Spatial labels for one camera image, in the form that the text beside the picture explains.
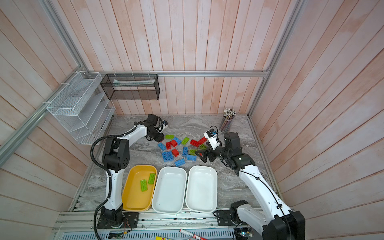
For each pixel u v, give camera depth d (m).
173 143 1.01
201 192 0.83
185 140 1.05
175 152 0.97
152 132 0.83
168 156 0.95
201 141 1.02
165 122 0.96
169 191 0.82
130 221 0.73
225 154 0.64
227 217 0.73
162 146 1.01
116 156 0.59
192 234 0.69
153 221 0.75
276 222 0.39
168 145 1.00
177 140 1.04
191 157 0.93
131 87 1.04
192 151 0.98
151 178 0.86
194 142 1.02
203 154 0.66
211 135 0.66
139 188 0.84
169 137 1.07
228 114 0.96
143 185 0.84
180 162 0.93
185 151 0.98
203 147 1.00
